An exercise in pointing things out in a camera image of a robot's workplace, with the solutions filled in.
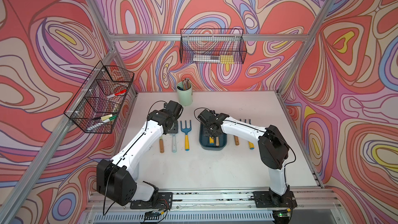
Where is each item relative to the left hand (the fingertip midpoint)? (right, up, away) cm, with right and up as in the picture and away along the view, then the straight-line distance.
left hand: (169, 127), depth 81 cm
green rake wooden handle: (-7, -12, +10) cm, 17 cm away
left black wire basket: (-35, +10, -8) cm, 37 cm away
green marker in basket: (-27, +6, -10) cm, 29 cm away
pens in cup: (+7, +26, +23) cm, 36 cm away
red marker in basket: (-26, +18, -3) cm, 32 cm away
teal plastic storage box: (+19, -9, +10) cm, 24 cm away
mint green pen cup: (+6, +18, +24) cm, 31 cm away
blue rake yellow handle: (+8, -4, +17) cm, 20 cm away
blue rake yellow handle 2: (+23, -8, +5) cm, 25 cm away
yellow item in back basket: (+32, +40, +10) cm, 52 cm away
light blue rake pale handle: (+1, -11, +10) cm, 15 cm away
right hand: (+23, -6, +10) cm, 25 cm away
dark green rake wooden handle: (+27, -9, +10) cm, 30 cm away
